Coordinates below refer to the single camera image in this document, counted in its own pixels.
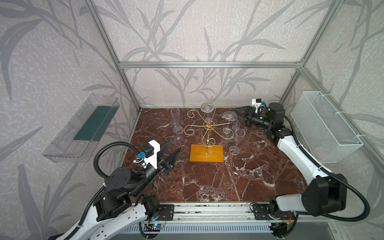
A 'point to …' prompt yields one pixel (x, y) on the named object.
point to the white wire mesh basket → (328, 138)
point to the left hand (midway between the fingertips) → (178, 142)
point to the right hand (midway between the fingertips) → (234, 107)
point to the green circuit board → (152, 227)
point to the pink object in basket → (319, 151)
